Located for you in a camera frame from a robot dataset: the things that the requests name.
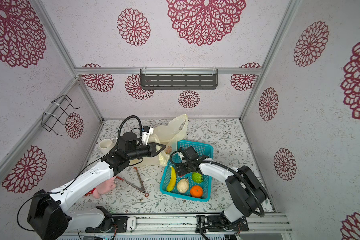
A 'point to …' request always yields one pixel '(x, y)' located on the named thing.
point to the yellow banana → (173, 181)
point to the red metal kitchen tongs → (142, 189)
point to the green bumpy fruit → (197, 177)
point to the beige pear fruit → (183, 185)
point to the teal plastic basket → (203, 149)
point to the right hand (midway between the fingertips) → (180, 166)
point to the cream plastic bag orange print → (168, 136)
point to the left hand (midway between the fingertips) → (165, 148)
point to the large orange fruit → (196, 191)
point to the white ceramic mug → (107, 144)
